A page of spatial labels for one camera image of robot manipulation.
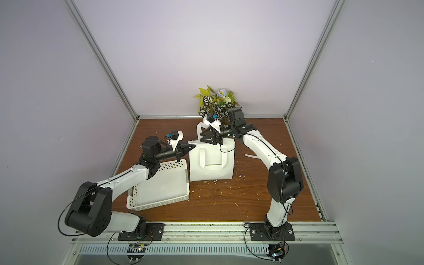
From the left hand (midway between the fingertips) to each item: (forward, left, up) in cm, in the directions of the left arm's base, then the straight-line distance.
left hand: (195, 147), depth 77 cm
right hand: (+5, -4, +5) cm, 8 cm away
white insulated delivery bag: (-3, -6, -8) cm, 11 cm away
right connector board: (-38, -37, -24) cm, 58 cm away
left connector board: (-39, +26, -26) cm, 54 cm away
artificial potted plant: (+28, -10, +3) cm, 30 cm away
